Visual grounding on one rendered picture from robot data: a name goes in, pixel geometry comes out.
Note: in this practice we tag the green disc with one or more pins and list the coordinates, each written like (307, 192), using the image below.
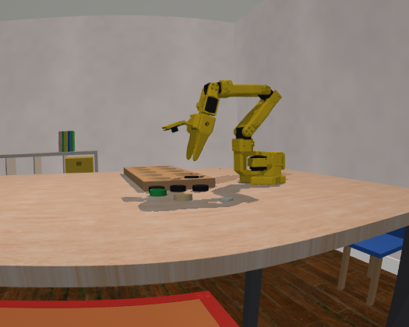
(158, 192)

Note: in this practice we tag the beige disc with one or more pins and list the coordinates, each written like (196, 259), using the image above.
(183, 196)

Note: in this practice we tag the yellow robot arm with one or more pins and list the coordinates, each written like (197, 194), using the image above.
(265, 166)

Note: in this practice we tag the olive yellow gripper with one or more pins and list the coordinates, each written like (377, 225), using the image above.
(198, 136)

